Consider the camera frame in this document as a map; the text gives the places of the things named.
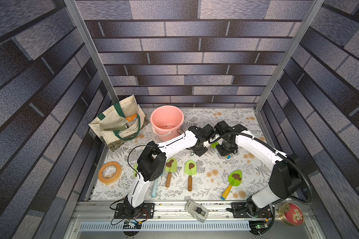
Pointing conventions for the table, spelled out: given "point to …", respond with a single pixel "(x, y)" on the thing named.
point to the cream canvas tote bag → (123, 121)
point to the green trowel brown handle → (171, 166)
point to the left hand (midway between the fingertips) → (200, 149)
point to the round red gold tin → (291, 214)
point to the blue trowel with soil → (154, 188)
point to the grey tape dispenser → (199, 212)
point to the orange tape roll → (110, 172)
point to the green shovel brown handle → (190, 169)
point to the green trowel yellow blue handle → (214, 145)
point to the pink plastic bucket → (167, 121)
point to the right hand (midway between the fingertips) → (223, 151)
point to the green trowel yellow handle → (235, 179)
